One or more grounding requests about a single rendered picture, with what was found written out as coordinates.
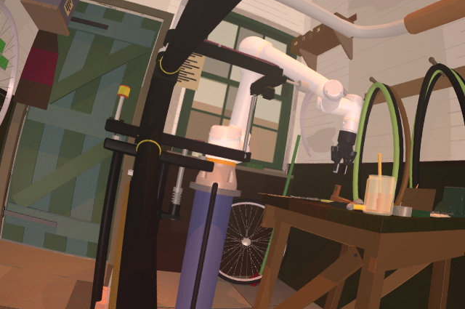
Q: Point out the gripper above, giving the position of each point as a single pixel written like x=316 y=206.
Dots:
x=347 y=140

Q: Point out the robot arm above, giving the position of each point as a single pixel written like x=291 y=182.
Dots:
x=276 y=63

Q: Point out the wooden gauge block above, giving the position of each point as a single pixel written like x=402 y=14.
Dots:
x=338 y=192

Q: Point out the white curved lever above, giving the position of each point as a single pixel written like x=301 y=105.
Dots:
x=303 y=123

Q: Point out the brown tyre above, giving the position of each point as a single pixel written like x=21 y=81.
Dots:
x=403 y=134

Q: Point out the black tyre with green stripe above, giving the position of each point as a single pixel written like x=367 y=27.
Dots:
x=418 y=123

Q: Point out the grey brake rod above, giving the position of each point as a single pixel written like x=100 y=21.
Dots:
x=248 y=123

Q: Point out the black rod clamp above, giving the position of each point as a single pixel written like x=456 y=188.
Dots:
x=263 y=89

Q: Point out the black tyred spoked wheel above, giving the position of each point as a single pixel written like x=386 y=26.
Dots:
x=247 y=241

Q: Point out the thin black rod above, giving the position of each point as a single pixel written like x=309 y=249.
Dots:
x=205 y=243

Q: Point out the grey spring rod black shoe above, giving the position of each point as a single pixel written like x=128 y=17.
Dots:
x=177 y=196

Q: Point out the grey rod with yellow knob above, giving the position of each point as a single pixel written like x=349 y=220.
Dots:
x=123 y=92

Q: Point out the dark red and brown block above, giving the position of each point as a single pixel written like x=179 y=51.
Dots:
x=38 y=69

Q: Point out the silver spoked wheel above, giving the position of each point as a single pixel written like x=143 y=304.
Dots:
x=9 y=69

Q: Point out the glass jar with brush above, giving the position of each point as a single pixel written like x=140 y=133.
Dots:
x=379 y=194

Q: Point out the green stick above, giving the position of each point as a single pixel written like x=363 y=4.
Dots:
x=288 y=171

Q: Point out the grey round tin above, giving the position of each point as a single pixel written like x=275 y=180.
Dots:
x=403 y=211

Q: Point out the wooden workbench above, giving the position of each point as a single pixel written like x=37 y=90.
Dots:
x=363 y=236

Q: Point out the brown box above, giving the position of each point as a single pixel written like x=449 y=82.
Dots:
x=419 y=198

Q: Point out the small green box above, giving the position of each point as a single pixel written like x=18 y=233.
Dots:
x=256 y=166

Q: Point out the wooden shelf with small boxes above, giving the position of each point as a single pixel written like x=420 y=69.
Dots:
x=323 y=41

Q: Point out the green framed window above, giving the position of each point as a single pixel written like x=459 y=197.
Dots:
x=214 y=105

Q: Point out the black crossbar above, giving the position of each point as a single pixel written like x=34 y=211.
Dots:
x=203 y=145
x=185 y=161

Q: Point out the beige paper tag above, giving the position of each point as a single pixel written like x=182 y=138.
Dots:
x=190 y=71

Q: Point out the orange upright tube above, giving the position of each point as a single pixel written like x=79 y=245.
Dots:
x=121 y=232

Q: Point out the green and blue plank door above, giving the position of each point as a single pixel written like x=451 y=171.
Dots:
x=72 y=134

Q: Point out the wooden peg rail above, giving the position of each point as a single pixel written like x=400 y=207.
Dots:
x=414 y=87

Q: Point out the black bracket bar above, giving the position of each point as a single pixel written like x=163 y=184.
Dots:
x=239 y=60

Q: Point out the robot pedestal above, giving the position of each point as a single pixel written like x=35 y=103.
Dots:
x=203 y=236

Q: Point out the black stand post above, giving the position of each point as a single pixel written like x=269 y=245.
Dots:
x=107 y=214

